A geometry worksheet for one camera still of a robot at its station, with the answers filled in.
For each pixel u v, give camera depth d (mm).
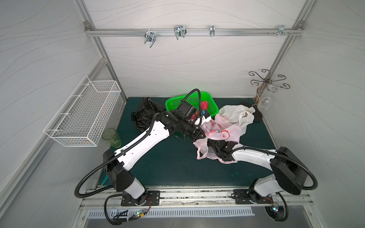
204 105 1095
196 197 749
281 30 765
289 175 434
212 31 797
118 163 405
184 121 584
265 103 895
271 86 816
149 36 761
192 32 775
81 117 691
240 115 929
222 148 653
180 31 765
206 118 627
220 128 707
